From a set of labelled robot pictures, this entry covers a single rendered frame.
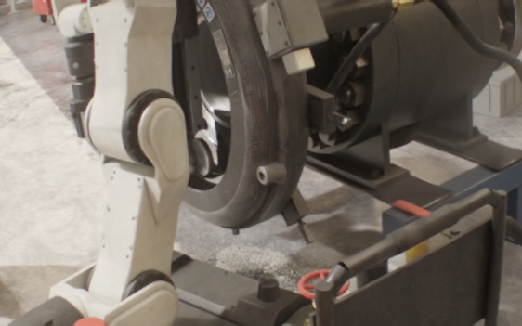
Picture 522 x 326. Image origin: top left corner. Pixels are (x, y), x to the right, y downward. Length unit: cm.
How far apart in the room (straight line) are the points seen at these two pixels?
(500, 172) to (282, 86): 78
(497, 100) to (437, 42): 128
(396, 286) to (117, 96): 61
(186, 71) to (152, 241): 50
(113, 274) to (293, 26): 58
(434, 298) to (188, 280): 71
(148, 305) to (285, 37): 56
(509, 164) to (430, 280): 93
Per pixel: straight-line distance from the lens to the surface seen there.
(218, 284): 161
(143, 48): 130
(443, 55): 182
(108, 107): 132
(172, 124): 130
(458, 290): 115
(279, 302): 148
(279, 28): 130
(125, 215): 137
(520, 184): 204
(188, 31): 168
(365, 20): 142
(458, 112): 206
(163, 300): 138
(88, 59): 150
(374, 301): 100
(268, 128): 140
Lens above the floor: 103
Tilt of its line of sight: 23 degrees down
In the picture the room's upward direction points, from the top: 6 degrees counter-clockwise
